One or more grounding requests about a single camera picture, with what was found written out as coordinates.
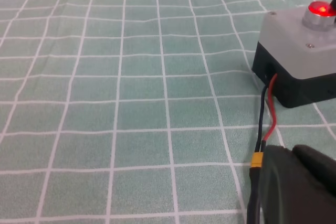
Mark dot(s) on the cyan checkered tablecloth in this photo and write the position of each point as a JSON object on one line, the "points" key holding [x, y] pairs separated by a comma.
{"points": [[129, 111]]}

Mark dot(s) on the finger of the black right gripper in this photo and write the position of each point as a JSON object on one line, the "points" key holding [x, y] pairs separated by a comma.
{"points": [[334, 3]]}

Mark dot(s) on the lit red push button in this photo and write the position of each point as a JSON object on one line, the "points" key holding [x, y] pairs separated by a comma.
{"points": [[319, 16]]}

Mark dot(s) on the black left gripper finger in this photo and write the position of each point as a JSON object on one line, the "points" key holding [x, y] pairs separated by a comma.
{"points": [[297, 185]]}

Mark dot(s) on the grey black button switch box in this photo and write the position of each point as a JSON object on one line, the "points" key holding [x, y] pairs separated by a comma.
{"points": [[303, 59]]}

